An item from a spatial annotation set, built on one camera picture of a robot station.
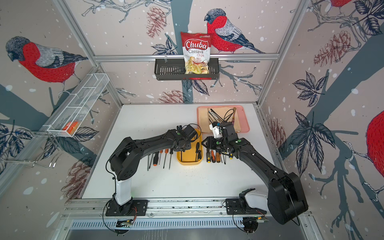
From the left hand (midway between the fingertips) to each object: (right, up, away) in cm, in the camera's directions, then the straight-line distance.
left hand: (189, 144), depth 92 cm
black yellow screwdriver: (+12, -7, -2) cm, 14 cm away
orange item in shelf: (-52, +13, -27) cm, 60 cm away
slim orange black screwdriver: (+15, -8, -3) cm, 17 cm away
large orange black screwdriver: (-14, -5, 0) cm, 15 cm away
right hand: (+9, +3, -10) cm, 14 cm away
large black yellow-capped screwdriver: (-11, -6, 0) cm, 13 cm away
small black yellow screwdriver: (+23, -6, +1) cm, 24 cm away
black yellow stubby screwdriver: (+26, -7, -2) cm, 27 cm away
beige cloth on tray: (+13, +18, +20) cm, 30 cm away
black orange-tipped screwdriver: (-20, -8, -6) cm, 22 cm away
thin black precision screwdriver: (+20, -8, 0) cm, 22 cm away
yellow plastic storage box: (+4, -7, 0) cm, 8 cm away
